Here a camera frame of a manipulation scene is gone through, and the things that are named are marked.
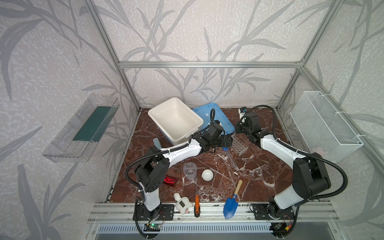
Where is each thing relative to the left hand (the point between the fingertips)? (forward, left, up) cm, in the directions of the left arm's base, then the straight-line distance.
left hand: (229, 136), depth 85 cm
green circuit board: (-42, +39, -16) cm, 60 cm away
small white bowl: (-18, +12, -14) cm, 26 cm away
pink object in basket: (-12, -42, +7) cm, 44 cm away
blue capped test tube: (-1, -1, -15) cm, 15 cm away
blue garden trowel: (-33, +1, -14) cm, 36 cm away
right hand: (+13, -7, +2) cm, 15 cm away
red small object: (-22, +33, -12) cm, 41 cm away
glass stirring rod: (-13, +9, -15) cm, 22 cm away
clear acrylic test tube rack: (+1, -8, -14) cm, 16 cm away
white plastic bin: (+24, +35, -15) cm, 45 cm away
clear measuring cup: (-14, +22, -14) cm, 30 cm away
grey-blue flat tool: (+1, +44, -11) cm, 46 cm away
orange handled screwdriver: (-34, +18, -12) cm, 40 cm away
